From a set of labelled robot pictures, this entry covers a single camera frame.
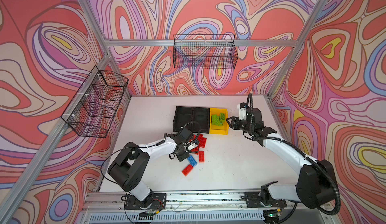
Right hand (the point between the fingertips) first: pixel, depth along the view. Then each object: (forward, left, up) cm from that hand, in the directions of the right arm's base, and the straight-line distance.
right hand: (231, 123), depth 86 cm
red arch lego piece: (-10, +21, -12) cm, 26 cm away
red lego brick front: (-21, +26, -13) cm, 36 cm away
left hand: (-11, +28, -14) cm, 33 cm away
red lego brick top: (-5, +17, -11) cm, 21 cm away
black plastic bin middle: (+11, +17, -11) cm, 23 cm away
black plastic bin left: (+14, +29, -12) cm, 34 cm away
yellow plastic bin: (+4, +8, -12) cm, 15 cm away
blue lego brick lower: (-16, +24, -14) cm, 32 cm away
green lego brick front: (+10, +2, -9) cm, 14 cm away
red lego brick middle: (-14, +18, -14) cm, 26 cm away
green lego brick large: (+10, +7, -10) cm, 16 cm away
